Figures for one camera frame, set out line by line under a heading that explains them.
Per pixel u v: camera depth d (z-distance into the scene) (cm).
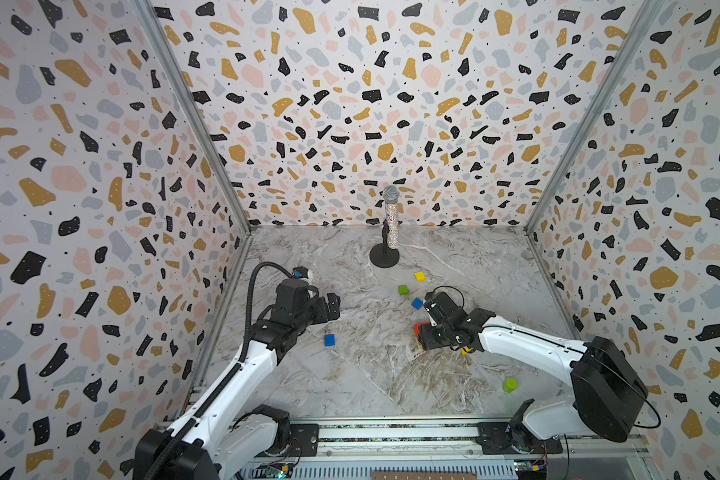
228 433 43
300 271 72
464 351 70
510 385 81
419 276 106
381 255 111
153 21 70
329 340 92
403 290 103
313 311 71
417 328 90
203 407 42
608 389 43
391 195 87
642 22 72
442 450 73
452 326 66
